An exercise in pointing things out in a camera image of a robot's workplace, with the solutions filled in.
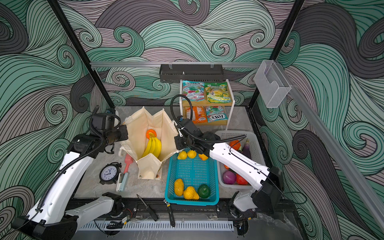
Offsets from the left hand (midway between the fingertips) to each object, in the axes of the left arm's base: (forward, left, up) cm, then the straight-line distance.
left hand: (124, 128), depth 72 cm
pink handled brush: (-4, +5, -26) cm, 27 cm away
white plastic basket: (-2, -71, -18) cm, 73 cm away
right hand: (-2, -26, -5) cm, 27 cm away
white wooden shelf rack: (+15, -39, +4) cm, 42 cm away
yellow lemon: (-2, -28, -23) cm, 36 cm away
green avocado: (-22, -40, -22) cm, 51 cm away
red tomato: (-17, -59, -20) cm, 65 cm away
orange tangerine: (+13, -7, -20) cm, 24 cm away
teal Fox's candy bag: (+20, -48, -9) cm, 53 cm away
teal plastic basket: (-11, -35, -28) cm, 46 cm away
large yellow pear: (-23, -33, -23) cm, 47 cm away
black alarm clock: (-13, +13, -26) cm, 32 cm away
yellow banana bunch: (+2, -11, -21) cm, 24 cm away
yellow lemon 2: (-1, -34, -24) cm, 41 cm away
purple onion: (-15, -54, -21) cm, 60 cm away
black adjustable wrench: (-32, -24, -27) cm, 48 cm away
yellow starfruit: (-20, -27, -23) cm, 41 cm away
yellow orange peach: (-3, -41, -24) cm, 47 cm away
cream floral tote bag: (+8, -5, -21) cm, 23 cm away
